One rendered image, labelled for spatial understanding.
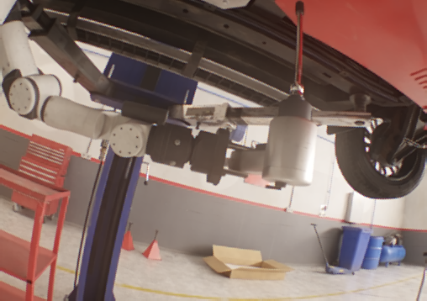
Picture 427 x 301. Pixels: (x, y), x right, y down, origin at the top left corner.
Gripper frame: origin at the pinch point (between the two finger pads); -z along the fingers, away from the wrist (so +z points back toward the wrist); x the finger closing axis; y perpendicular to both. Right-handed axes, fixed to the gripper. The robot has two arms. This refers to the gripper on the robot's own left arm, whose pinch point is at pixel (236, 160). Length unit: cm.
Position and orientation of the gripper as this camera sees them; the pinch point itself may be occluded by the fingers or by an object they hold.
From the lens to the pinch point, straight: 53.4
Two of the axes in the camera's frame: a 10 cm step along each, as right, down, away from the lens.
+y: -1.9, 1.9, 9.6
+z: -9.6, -2.3, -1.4
